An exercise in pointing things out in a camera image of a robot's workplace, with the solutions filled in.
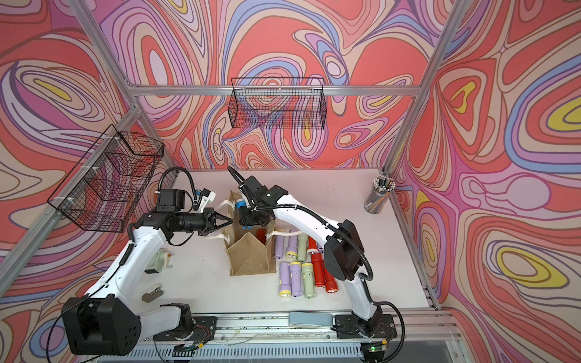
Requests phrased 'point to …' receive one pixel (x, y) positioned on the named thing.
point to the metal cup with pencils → (381, 187)
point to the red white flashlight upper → (312, 246)
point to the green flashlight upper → (302, 240)
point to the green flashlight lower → (307, 268)
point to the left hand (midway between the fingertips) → (232, 222)
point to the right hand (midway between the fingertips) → (246, 227)
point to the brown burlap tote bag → (247, 254)
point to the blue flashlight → (240, 202)
